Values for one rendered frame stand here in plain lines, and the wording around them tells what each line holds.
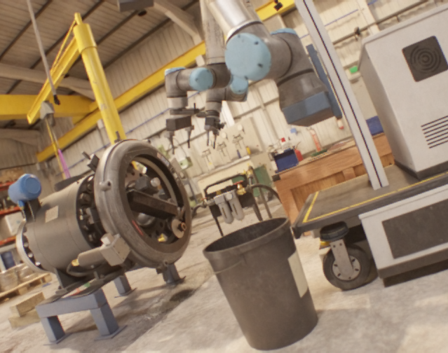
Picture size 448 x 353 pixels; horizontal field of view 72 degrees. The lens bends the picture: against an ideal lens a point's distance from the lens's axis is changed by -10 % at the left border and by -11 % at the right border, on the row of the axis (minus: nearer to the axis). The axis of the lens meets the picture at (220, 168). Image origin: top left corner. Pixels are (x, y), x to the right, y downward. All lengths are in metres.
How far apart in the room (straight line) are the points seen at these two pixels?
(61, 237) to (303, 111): 1.52
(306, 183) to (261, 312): 1.35
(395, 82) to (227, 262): 0.81
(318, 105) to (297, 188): 1.21
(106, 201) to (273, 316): 0.98
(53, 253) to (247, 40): 1.68
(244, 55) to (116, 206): 0.96
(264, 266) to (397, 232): 0.46
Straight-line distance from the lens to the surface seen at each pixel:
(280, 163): 2.49
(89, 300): 1.94
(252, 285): 1.06
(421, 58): 1.28
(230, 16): 1.18
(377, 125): 2.37
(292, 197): 2.31
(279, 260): 1.06
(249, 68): 1.08
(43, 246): 2.25
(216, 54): 1.43
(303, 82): 1.21
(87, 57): 6.30
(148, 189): 1.79
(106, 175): 1.73
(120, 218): 1.67
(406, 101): 1.25
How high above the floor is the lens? 0.57
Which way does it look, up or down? 2 degrees up
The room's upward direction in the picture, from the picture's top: 21 degrees counter-clockwise
